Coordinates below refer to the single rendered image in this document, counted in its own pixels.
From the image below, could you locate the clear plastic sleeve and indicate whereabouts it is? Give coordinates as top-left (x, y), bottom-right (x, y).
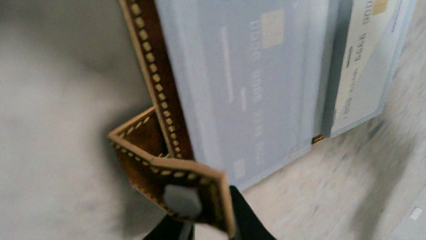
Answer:
top-left (160, 0), bottom-right (331, 197)

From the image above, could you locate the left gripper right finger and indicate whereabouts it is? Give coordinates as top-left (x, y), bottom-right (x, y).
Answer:
top-left (228, 185), bottom-right (277, 240)

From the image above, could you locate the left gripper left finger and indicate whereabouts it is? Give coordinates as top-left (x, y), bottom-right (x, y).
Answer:
top-left (142, 214), bottom-right (195, 240)

